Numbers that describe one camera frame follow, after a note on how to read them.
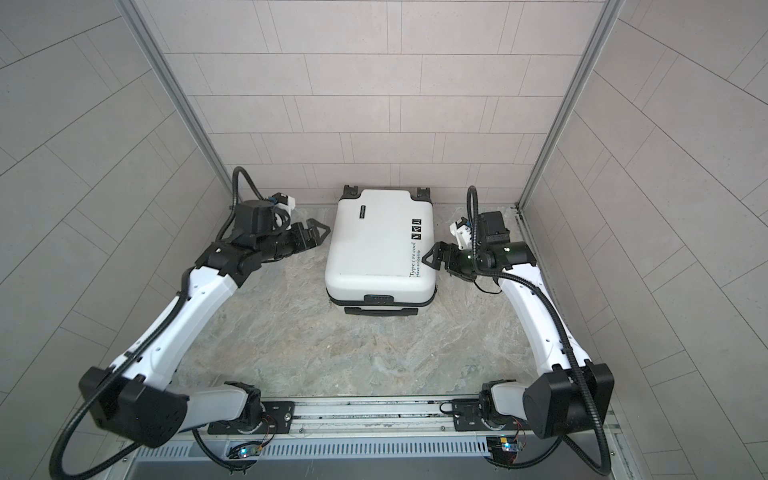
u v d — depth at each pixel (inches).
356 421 27.9
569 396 14.6
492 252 21.0
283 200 26.3
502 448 26.8
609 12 27.9
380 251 31.1
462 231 27.7
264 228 22.5
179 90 33.4
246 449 25.3
